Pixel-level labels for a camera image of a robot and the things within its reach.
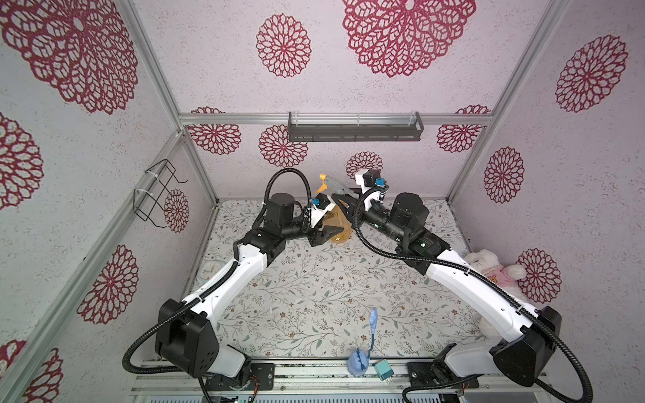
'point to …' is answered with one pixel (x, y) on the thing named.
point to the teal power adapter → (384, 369)
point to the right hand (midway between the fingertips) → (339, 189)
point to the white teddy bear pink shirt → (486, 263)
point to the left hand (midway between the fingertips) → (333, 220)
